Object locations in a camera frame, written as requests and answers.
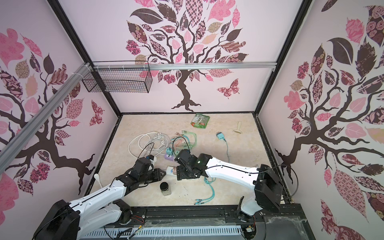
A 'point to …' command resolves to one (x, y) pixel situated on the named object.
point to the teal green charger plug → (220, 135)
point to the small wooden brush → (238, 130)
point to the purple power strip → (169, 157)
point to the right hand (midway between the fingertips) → (181, 173)
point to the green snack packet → (200, 121)
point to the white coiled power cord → (148, 143)
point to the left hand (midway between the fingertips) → (164, 176)
